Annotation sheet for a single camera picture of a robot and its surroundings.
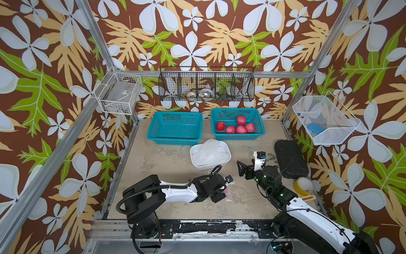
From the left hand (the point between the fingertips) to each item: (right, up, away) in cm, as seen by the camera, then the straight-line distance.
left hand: (221, 185), depth 86 cm
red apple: (+3, +34, +24) cm, 42 cm away
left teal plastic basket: (-30, +33, +29) cm, 53 cm away
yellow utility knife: (+47, -6, -2) cm, 48 cm away
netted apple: (+3, -1, -5) cm, 5 cm away
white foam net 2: (-5, +15, +6) cm, 17 cm away
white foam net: (-5, +23, +7) cm, 24 cm away
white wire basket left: (-57, +52, -1) cm, 77 cm away
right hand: (+11, +15, -5) cm, 19 cm away
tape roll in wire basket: (-17, +53, +10) cm, 56 cm away
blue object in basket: (+48, +31, -6) cm, 58 cm away
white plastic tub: (+5, +20, +12) cm, 24 cm away
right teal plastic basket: (+10, +42, +33) cm, 54 cm away
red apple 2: (+9, +32, +21) cm, 39 cm away
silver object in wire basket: (-8, +55, +12) cm, 57 cm away
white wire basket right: (+55, +36, -3) cm, 66 cm away
